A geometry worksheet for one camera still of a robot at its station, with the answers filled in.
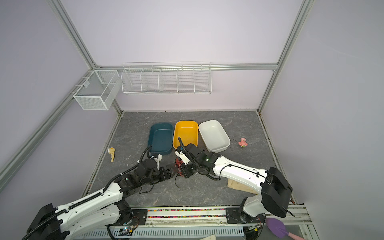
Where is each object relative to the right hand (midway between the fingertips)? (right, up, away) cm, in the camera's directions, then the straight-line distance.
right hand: (181, 170), depth 77 cm
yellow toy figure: (-48, +7, +19) cm, 52 cm away
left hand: (-5, -2, +1) cm, 6 cm away
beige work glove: (+30, -10, +7) cm, 33 cm away
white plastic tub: (+20, +16, +28) cm, 38 cm away
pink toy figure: (+39, +12, +22) cm, 46 cm away
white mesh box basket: (-58, +46, +20) cm, 77 cm away
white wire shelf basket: (-13, +56, +22) cm, 61 cm away
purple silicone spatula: (+47, -26, -6) cm, 54 cm away
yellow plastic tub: (+1, +19, +28) cm, 34 cm away
